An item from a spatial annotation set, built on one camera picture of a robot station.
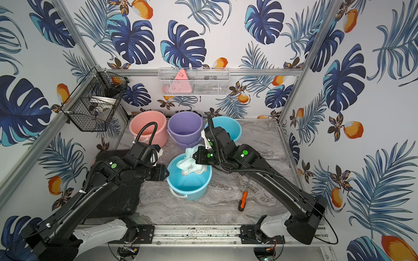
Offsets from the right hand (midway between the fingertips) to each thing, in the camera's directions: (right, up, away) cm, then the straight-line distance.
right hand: (192, 154), depth 67 cm
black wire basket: (-47, +25, +11) cm, 55 cm away
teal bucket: (0, -15, +4) cm, 15 cm away
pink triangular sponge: (-9, +36, +23) cm, 44 cm away
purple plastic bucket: (-8, +13, +40) cm, 43 cm away
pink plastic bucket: (-28, +9, +24) cm, 38 cm away
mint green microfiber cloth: (-1, -4, -2) cm, 5 cm away
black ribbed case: (-34, -23, +11) cm, 43 cm away
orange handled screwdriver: (+23, -26, +15) cm, 38 cm away
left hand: (-12, -9, +8) cm, 17 cm away
